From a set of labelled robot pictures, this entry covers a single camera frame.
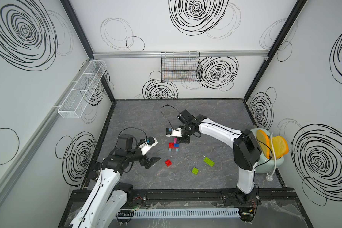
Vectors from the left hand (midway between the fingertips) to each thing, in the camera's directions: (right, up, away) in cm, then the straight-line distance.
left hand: (153, 150), depth 75 cm
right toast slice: (+65, +4, -4) cm, 65 cm away
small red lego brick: (+8, -10, +9) cm, 16 cm away
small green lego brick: (+23, -14, +7) cm, 28 cm away
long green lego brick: (+33, -10, +11) cm, 36 cm away
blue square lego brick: (+13, 0, +12) cm, 18 cm away
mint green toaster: (+58, -6, -4) cm, 58 cm away
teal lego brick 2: (+13, -4, +15) cm, 21 cm away
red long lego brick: (+10, 0, +11) cm, 14 cm away
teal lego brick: (+8, -4, +15) cm, 18 cm away
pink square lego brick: (+12, +3, +9) cm, 15 cm away
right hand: (+13, +4, +12) cm, 18 cm away
